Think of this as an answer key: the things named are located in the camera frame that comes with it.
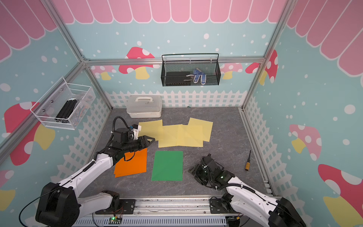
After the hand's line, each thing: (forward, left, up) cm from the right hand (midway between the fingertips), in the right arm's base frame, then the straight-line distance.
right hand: (189, 172), depth 81 cm
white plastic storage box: (+48, +32, +8) cm, 58 cm away
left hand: (+14, +21, +10) cm, 27 cm away
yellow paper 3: (+37, -15, -6) cm, 41 cm away
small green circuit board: (-22, +39, -7) cm, 45 cm away
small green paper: (+7, +13, -6) cm, 16 cm away
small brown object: (+5, -36, -5) cm, 37 cm away
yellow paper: (+30, +12, -6) cm, 33 cm away
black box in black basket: (+49, +6, +30) cm, 57 cm away
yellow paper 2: (+29, -1, -5) cm, 30 cm away
